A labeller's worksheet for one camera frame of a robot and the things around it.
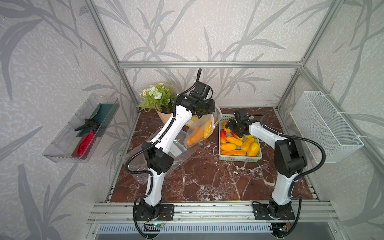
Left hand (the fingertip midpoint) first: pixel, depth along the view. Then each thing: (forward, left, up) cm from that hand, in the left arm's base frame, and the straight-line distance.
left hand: (215, 109), depth 80 cm
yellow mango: (-13, -24, -21) cm, 35 cm away
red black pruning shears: (-25, +54, +5) cm, 60 cm away
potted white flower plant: (+11, +32, -1) cm, 33 cm away
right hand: (+4, -11, -20) cm, 23 cm away
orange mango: (-3, +10, -21) cm, 23 cm away
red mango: (-1, -7, -25) cm, 26 cm away
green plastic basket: (+15, -11, -24) cm, 30 cm away
